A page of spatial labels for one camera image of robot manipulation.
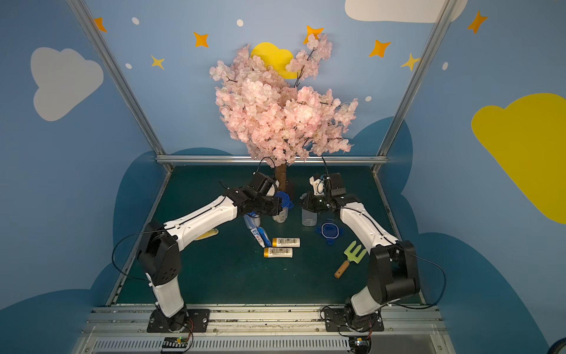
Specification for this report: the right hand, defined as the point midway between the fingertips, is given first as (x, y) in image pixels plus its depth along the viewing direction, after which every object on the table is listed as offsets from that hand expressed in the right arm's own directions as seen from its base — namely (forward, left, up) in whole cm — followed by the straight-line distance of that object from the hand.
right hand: (302, 200), depth 87 cm
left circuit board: (-48, +41, -18) cm, 66 cm away
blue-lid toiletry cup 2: (0, -4, -13) cm, 13 cm away
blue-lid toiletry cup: (-3, +22, -12) cm, 25 cm away
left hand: (-3, +7, +1) cm, 8 cm away
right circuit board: (-44, -21, -19) cm, 53 cm away
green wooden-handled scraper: (-15, -22, -17) cm, 31 cm away
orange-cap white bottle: (-12, +6, -14) cm, 19 cm away
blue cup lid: (-5, -13, -16) cm, 21 cm away
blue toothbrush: (-12, +14, -16) cm, 24 cm away
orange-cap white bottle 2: (-16, +9, -14) cm, 23 cm away
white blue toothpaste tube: (-8, +19, -16) cm, 26 cm away
